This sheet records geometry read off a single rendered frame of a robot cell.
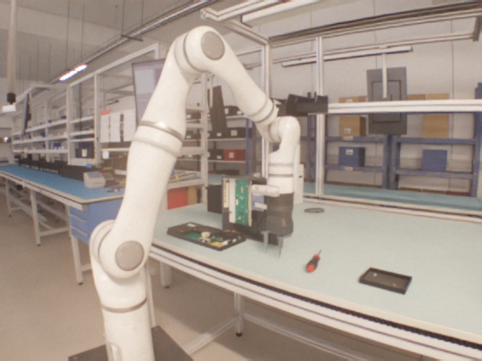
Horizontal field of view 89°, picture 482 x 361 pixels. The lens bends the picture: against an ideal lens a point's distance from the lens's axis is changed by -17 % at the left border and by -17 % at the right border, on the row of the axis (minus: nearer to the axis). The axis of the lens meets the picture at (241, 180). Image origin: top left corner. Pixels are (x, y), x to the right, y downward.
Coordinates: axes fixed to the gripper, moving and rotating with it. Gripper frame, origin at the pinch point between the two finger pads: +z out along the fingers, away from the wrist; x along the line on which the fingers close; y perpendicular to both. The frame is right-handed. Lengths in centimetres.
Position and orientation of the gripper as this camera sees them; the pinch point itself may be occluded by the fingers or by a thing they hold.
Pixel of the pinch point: (272, 254)
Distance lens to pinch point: 84.0
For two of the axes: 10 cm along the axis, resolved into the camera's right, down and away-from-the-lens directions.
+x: -6.6, -0.9, 7.5
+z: 0.0, 9.9, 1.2
